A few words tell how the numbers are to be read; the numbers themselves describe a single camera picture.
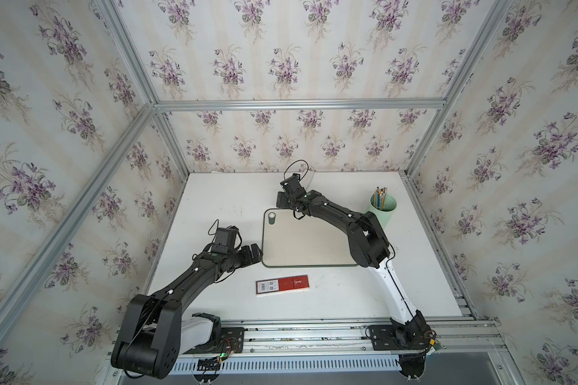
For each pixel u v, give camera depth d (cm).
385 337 73
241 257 78
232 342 73
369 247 60
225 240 69
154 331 40
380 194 90
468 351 75
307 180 117
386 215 91
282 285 84
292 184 81
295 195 80
